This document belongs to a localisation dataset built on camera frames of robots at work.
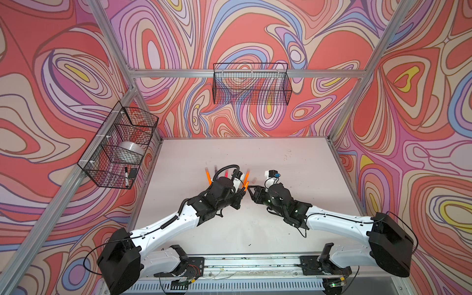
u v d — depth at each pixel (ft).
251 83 3.15
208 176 3.33
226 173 2.26
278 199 1.94
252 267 2.46
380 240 1.35
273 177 2.34
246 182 3.26
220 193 1.95
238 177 2.22
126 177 2.36
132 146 2.42
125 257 1.29
